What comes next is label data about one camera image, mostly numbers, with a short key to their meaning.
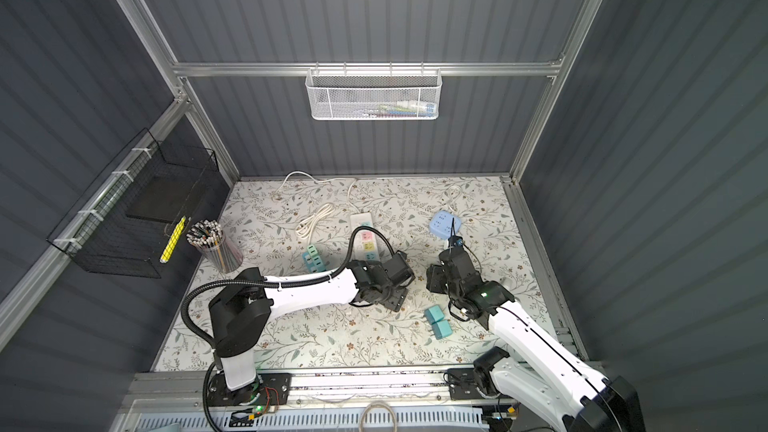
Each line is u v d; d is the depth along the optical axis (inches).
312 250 35.9
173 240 27.4
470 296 22.5
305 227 40.2
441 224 40.8
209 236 32.5
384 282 25.6
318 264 34.9
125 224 27.8
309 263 36.8
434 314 33.2
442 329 31.9
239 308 20.0
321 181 47.4
